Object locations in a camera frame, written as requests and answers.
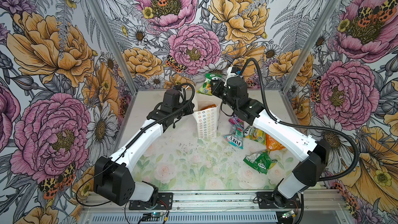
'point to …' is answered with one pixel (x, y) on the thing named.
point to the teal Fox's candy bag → (236, 133)
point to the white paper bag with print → (207, 112)
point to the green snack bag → (261, 161)
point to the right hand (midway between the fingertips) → (210, 86)
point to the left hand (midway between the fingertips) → (194, 109)
